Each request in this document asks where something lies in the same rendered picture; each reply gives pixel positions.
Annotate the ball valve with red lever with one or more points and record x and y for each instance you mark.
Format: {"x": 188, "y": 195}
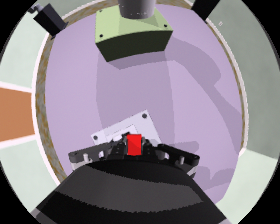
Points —
{"x": 134, "y": 139}

